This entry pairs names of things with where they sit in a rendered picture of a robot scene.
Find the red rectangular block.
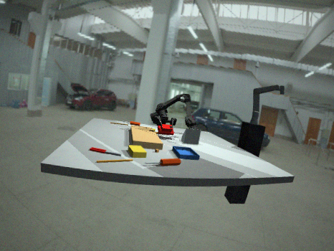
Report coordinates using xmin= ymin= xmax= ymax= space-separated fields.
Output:
xmin=158 ymin=124 xmax=174 ymax=136

